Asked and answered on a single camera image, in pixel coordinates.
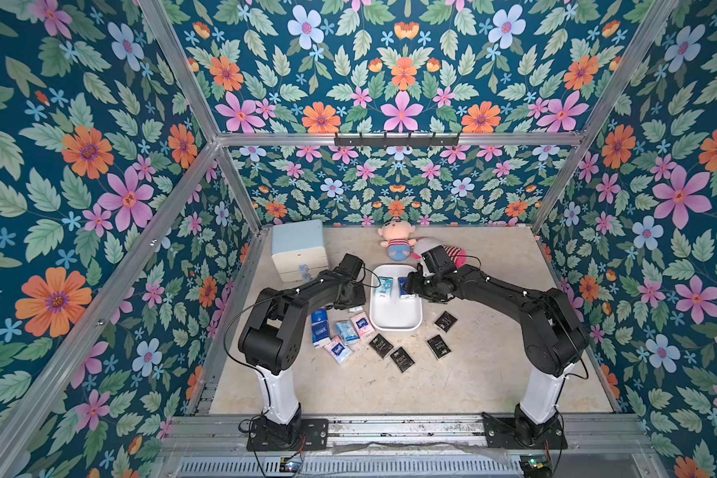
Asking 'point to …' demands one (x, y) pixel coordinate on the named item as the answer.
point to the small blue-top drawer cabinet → (299, 249)
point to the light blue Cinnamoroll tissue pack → (347, 331)
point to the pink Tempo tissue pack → (361, 325)
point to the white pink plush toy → (424, 244)
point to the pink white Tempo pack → (338, 350)
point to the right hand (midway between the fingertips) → (410, 287)
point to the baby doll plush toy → (397, 238)
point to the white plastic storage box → (390, 307)
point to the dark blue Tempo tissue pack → (402, 288)
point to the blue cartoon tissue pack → (319, 321)
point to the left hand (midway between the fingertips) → (362, 297)
